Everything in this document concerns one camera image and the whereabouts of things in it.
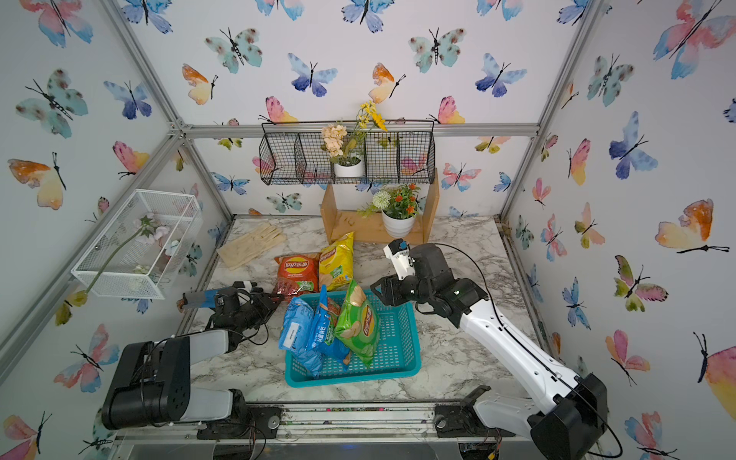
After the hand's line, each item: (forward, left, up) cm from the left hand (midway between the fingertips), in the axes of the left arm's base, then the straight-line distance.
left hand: (284, 294), depth 92 cm
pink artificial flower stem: (+4, +29, +26) cm, 40 cm away
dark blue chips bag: (-19, -9, +13) cm, 25 cm away
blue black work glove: (+2, +28, -4) cm, 28 cm away
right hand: (-8, -31, +19) cm, 37 cm away
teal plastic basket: (-18, -35, -5) cm, 40 cm away
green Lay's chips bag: (-15, -25, +12) cm, 31 cm away
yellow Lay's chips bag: (+9, -16, +5) cm, 19 cm away
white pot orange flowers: (+24, -37, +15) cm, 46 cm away
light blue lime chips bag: (-20, -16, +13) cm, 29 cm away
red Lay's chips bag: (+6, -4, +2) cm, 7 cm away
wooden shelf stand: (+27, -27, +2) cm, 38 cm away
